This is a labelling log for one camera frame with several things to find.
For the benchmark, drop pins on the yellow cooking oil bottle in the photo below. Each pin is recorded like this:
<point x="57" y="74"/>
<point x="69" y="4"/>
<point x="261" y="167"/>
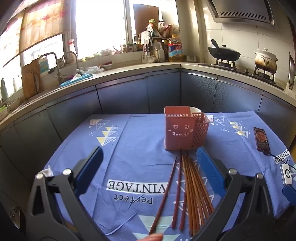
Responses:
<point x="175" y="49"/>

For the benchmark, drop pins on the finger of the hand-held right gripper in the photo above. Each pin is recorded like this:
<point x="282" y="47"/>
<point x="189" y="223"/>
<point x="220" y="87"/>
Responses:
<point x="289" y="194"/>

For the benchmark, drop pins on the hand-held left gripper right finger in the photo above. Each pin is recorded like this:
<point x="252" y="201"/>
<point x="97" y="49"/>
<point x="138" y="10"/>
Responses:
<point x="208" y="166"/>

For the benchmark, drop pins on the white power bank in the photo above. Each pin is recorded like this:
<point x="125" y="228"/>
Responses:
<point x="286" y="173"/>

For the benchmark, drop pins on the steel range hood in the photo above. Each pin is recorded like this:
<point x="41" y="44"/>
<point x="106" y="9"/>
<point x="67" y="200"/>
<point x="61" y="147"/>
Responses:
<point x="242" y="11"/>

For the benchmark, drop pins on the wooden cutting board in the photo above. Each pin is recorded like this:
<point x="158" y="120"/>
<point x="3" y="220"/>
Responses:
<point x="31" y="81"/>

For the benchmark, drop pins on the bundle of brown chopsticks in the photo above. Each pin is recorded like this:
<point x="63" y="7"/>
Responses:
<point x="194" y="197"/>

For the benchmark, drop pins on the white plastic jug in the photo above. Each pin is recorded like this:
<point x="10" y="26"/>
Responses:
<point x="159" y="52"/>

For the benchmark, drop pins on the dark red bowl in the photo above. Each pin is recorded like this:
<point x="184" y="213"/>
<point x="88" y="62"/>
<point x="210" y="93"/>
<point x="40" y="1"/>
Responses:
<point x="107" y="66"/>

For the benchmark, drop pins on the brown cardboard panel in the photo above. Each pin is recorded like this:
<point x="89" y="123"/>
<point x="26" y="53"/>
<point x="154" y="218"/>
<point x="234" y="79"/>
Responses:
<point x="144" y="18"/>

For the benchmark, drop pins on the printed window blind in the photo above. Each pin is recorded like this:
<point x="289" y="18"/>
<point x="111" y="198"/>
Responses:
<point x="41" y="23"/>

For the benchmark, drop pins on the blue plastic tray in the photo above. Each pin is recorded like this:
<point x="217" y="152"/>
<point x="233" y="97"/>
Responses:
<point x="69" y="82"/>

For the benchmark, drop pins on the rack of seasoning packets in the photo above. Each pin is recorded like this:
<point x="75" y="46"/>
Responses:
<point x="159" y="30"/>

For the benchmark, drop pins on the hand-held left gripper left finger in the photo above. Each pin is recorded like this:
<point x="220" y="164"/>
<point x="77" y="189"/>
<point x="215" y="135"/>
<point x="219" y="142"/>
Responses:
<point x="91" y="166"/>

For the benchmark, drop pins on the steel pan lid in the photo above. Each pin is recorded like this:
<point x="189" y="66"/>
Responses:
<point x="291" y="71"/>

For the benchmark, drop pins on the blue kitchen cabinets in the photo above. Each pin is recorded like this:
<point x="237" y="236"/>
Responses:
<point x="120" y="97"/>

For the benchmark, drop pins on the black gas stove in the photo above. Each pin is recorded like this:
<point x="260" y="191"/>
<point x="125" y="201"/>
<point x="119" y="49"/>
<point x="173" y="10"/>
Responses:
<point x="242" y="70"/>

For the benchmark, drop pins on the steel kitchen faucet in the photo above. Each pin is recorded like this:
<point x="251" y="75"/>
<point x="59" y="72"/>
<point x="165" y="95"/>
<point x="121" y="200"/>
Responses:
<point x="77" y="62"/>
<point x="56" y="67"/>

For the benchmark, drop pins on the white plastic bag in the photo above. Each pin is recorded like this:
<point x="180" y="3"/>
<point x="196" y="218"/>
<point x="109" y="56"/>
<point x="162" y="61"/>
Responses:
<point x="94" y="70"/>

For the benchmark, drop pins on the white ceramic pot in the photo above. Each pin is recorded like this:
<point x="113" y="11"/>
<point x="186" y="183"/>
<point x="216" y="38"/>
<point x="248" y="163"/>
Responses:
<point x="266" y="61"/>

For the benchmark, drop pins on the black wok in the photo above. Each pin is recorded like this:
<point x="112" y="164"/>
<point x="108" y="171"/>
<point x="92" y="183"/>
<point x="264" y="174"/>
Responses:
<point x="224" y="55"/>

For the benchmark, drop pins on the pink plastic utensil holder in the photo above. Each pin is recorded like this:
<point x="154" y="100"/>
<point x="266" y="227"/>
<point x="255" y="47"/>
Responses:
<point x="178" y="129"/>

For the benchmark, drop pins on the smartphone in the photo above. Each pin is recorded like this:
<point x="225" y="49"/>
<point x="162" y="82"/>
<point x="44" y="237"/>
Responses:
<point x="261" y="139"/>

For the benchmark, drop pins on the dark red chopstick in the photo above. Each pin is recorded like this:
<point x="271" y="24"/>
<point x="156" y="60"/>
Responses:
<point x="183" y="215"/>
<point x="177" y="190"/>
<point x="165" y="190"/>

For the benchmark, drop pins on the white cup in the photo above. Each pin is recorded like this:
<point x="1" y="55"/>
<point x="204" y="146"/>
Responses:
<point x="195" y="109"/>

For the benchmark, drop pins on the blue printed tablecloth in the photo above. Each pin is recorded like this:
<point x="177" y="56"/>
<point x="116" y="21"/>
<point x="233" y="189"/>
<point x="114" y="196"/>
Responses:
<point x="138" y="150"/>

